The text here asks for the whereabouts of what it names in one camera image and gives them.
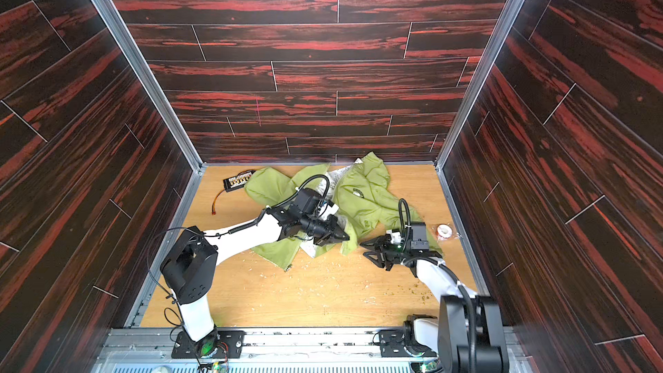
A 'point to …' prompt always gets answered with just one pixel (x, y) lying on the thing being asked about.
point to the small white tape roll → (444, 231)
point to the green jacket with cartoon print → (363, 199)
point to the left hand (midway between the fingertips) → (351, 239)
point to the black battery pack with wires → (234, 182)
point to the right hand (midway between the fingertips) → (365, 246)
